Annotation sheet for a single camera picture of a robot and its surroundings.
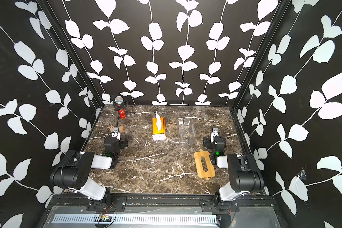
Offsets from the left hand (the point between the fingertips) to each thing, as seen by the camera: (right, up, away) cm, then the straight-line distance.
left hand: (117, 133), depth 94 cm
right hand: (+65, 0, +1) cm, 65 cm away
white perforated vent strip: (+20, -41, -24) cm, 51 cm away
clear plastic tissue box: (+48, +1, +12) cm, 49 cm away
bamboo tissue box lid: (+55, -24, -8) cm, 60 cm away
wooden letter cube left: (-8, +3, +10) cm, 13 cm away
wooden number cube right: (0, +2, +8) cm, 9 cm away
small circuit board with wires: (+3, -40, -24) cm, 47 cm away
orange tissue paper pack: (+28, +1, +2) cm, 28 cm away
